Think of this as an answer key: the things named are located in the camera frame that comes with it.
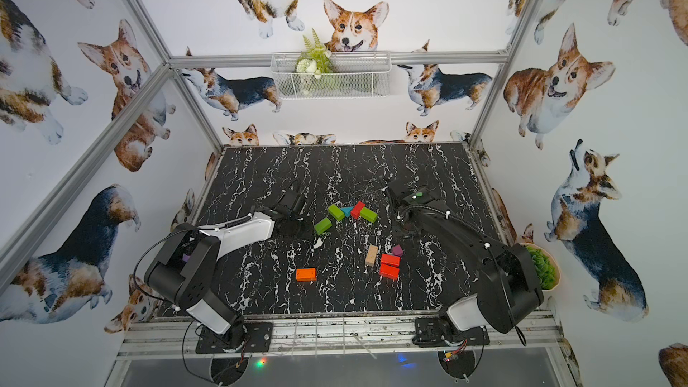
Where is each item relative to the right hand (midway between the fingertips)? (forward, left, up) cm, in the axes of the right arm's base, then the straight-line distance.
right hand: (403, 229), depth 83 cm
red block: (+13, +15, -9) cm, 22 cm away
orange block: (-11, +30, -9) cm, 33 cm away
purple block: (-3, +1, -9) cm, 9 cm away
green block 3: (+11, +11, -9) cm, 18 cm away
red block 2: (-6, +4, -10) cm, 12 cm away
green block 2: (+5, +27, -7) cm, 28 cm away
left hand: (+5, +29, -8) cm, 30 cm away
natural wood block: (-5, +10, -8) cm, 13 cm away
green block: (+12, +22, -9) cm, 27 cm away
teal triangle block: (+12, +19, -8) cm, 24 cm away
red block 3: (-10, +4, -9) cm, 14 cm away
